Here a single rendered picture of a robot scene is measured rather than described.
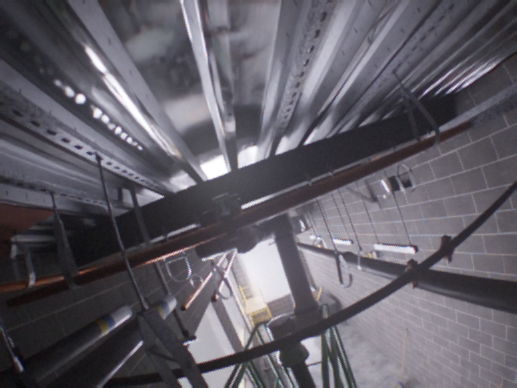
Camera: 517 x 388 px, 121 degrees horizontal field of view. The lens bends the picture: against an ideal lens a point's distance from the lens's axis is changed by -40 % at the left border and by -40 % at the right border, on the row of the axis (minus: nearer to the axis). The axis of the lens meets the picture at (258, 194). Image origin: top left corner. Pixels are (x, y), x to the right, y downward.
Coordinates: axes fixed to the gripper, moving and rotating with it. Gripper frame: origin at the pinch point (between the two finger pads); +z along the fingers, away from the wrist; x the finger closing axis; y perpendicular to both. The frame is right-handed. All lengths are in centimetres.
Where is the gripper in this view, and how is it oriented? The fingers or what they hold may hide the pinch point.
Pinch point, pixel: (229, 225)
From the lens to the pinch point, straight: 60.5
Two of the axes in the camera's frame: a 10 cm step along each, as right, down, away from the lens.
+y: 9.3, -3.6, 1.0
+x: 3.4, 9.3, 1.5
